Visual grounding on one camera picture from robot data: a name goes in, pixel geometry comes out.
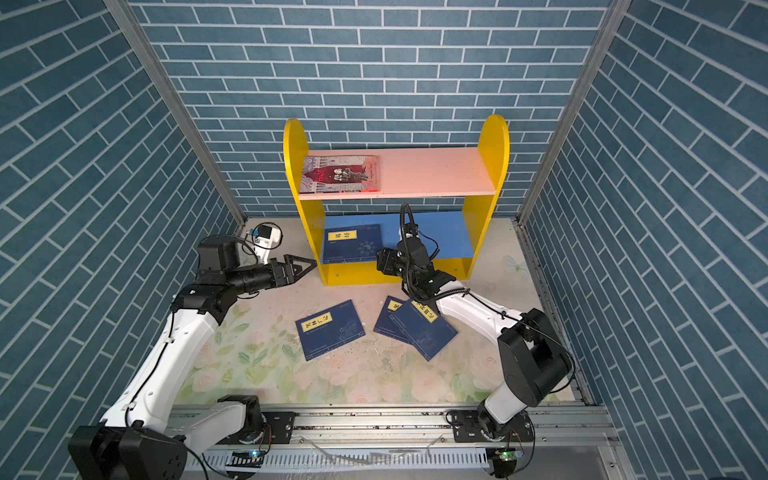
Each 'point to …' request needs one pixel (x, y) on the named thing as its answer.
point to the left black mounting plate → (279, 426)
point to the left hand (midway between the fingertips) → (308, 267)
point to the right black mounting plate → (468, 429)
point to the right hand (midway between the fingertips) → (382, 249)
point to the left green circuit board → (246, 459)
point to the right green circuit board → (509, 454)
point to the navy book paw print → (347, 244)
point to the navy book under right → (385, 323)
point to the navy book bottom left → (328, 329)
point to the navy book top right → (424, 328)
